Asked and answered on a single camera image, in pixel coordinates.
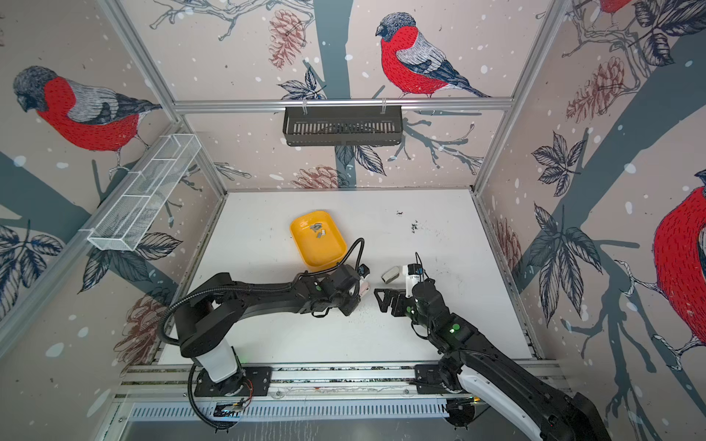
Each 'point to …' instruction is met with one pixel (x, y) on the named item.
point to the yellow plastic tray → (319, 239)
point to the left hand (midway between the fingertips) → (357, 298)
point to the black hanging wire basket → (342, 128)
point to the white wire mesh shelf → (123, 220)
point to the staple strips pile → (315, 227)
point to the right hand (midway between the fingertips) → (383, 295)
